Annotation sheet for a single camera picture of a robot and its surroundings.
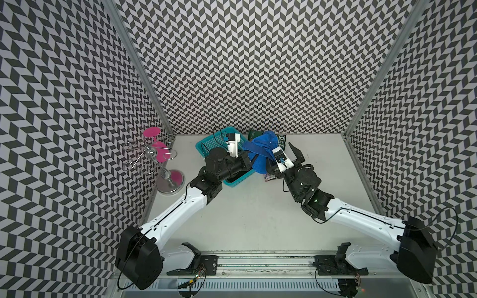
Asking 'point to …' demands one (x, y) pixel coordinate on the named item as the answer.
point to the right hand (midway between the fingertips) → (280, 151)
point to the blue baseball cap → (263, 146)
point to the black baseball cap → (230, 175)
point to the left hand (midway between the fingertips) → (259, 154)
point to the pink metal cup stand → (150, 154)
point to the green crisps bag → (281, 138)
